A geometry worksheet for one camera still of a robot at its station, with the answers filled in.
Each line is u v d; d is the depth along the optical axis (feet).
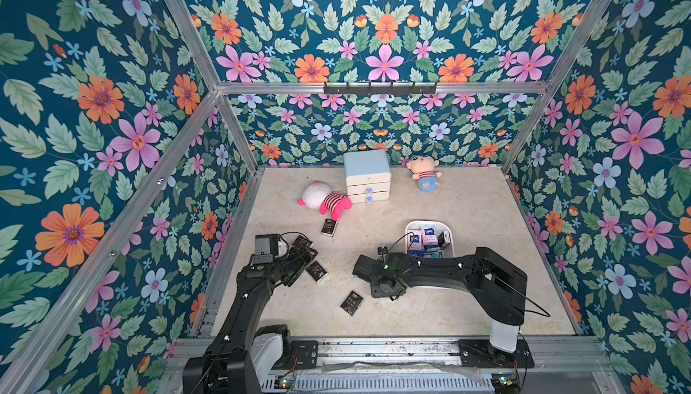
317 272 2.89
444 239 2.97
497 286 1.69
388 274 2.01
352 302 2.65
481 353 2.31
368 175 3.21
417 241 2.97
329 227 3.23
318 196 3.31
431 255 2.89
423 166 3.63
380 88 3.04
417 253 2.90
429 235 3.00
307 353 2.42
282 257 2.38
